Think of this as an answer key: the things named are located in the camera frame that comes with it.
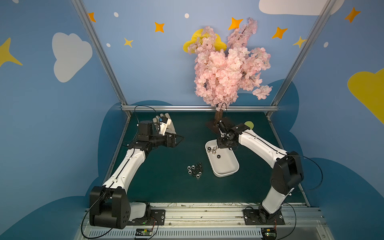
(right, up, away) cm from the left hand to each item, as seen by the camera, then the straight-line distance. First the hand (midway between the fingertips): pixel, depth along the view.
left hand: (178, 134), depth 80 cm
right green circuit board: (+46, -49, -7) cm, 67 cm away
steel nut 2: (+25, -15, +17) cm, 34 cm away
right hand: (+26, -6, +9) cm, 28 cm away
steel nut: (+19, -11, +20) cm, 30 cm away
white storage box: (+27, -18, +13) cm, 35 cm away
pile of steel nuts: (+10, -23, +10) cm, 27 cm away
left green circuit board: (-16, -47, -8) cm, 51 cm away
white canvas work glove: (-9, +3, +31) cm, 32 cm away
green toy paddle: (+52, +7, +35) cm, 63 cm away
